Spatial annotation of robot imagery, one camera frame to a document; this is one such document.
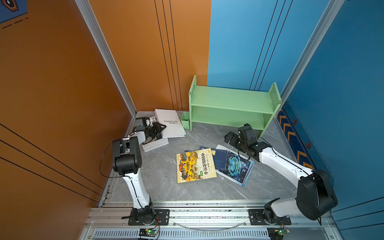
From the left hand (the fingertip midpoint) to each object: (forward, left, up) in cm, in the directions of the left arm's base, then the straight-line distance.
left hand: (165, 125), depth 101 cm
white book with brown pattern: (+11, -2, -5) cm, 12 cm away
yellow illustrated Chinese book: (-26, -21, -6) cm, 34 cm away
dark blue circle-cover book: (-28, -47, -7) cm, 55 cm away
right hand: (-14, -41, +5) cm, 43 cm away
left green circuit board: (-59, +1, -9) cm, 60 cm away
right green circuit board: (-58, -61, -10) cm, 85 cm away
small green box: (+7, -13, -2) cm, 15 cm away
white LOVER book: (-13, +9, -5) cm, 17 cm away
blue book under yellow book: (-13, -25, -6) cm, 29 cm away
